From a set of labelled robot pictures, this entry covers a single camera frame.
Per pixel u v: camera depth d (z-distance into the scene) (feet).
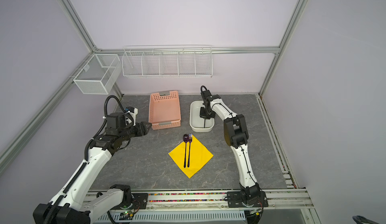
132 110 2.31
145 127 2.33
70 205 1.27
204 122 3.34
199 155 2.93
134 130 2.26
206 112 3.16
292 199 2.48
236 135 2.04
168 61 3.24
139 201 2.43
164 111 3.81
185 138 3.09
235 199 2.43
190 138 3.16
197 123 3.34
